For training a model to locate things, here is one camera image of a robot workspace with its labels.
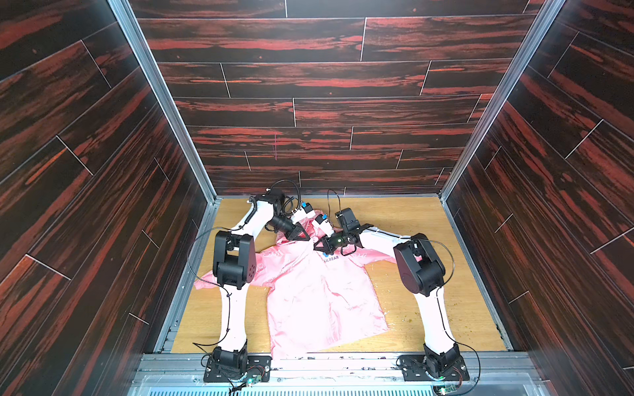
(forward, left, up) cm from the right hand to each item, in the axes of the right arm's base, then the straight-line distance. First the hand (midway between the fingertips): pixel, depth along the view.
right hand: (317, 244), depth 100 cm
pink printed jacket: (-21, -1, -2) cm, 21 cm away
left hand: (-1, +3, +6) cm, 7 cm away
